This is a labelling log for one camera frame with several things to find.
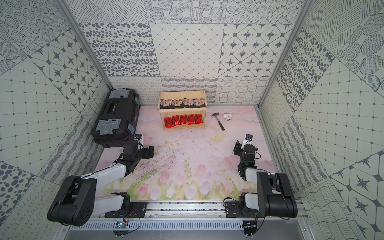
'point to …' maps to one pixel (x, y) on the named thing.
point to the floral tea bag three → (188, 102)
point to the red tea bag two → (175, 120)
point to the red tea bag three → (183, 119)
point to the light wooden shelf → (182, 100)
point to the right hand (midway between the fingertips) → (242, 143)
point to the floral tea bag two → (176, 104)
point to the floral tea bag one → (165, 103)
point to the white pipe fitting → (228, 116)
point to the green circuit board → (120, 224)
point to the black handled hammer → (220, 124)
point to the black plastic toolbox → (117, 119)
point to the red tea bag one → (168, 122)
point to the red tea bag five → (198, 118)
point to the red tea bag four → (190, 119)
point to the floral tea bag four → (198, 102)
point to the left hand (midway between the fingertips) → (145, 145)
